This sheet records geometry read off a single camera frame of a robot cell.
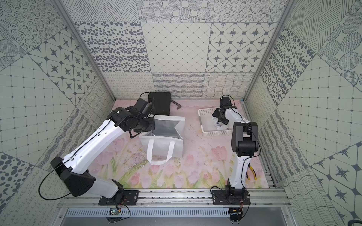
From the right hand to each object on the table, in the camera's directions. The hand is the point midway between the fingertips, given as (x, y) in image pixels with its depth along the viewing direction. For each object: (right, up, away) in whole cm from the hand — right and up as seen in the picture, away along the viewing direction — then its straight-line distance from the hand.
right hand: (219, 118), depth 102 cm
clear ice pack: (-1, -5, -4) cm, 6 cm away
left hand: (-43, -1, -28) cm, 51 cm away
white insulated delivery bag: (-35, -10, -30) cm, 47 cm away
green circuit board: (-63, -47, -30) cm, 84 cm away
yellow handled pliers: (+16, -32, -20) cm, 41 cm away
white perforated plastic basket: (-8, -5, +3) cm, 10 cm away
